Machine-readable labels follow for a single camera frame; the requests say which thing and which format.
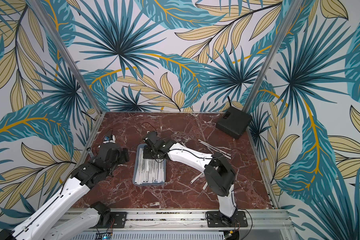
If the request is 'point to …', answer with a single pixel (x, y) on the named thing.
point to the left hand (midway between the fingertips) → (120, 153)
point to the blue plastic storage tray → (135, 166)
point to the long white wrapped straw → (215, 149)
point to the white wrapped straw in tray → (149, 170)
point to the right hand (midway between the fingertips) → (144, 153)
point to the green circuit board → (105, 236)
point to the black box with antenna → (234, 121)
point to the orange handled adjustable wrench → (89, 150)
